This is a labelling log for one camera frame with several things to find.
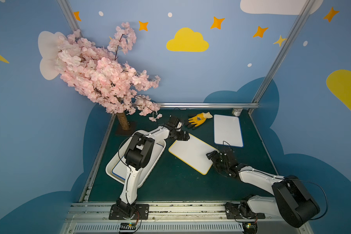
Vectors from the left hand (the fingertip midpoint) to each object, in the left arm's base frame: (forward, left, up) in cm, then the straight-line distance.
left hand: (185, 136), depth 102 cm
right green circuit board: (-52, -33, -6) cm, 62 cm away
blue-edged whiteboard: (+9, -33, -5) cm, 35 cm away
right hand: (-16, -15, +1) cm, 22 cm away
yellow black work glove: (+17, -8, -2) cm, 19 cm away
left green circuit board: (-53, +30, -6) cm, 61 cm away
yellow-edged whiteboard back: (-10, -6, -7) cm, 13 cm away
